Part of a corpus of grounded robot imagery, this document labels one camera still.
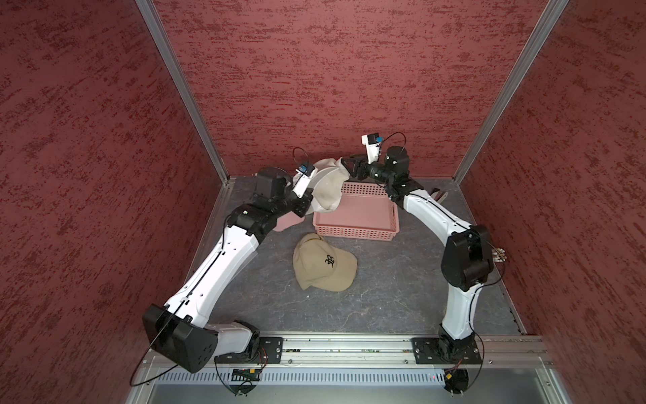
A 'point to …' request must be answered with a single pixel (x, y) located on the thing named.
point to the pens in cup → (498, 255)
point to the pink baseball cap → (287, 220)
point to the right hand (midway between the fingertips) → (347, 160)
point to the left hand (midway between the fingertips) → (307, 193)
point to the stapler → (437, 194)
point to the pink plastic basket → (365, 213)
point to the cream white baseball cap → (327, 179)
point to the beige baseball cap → (318, 264)
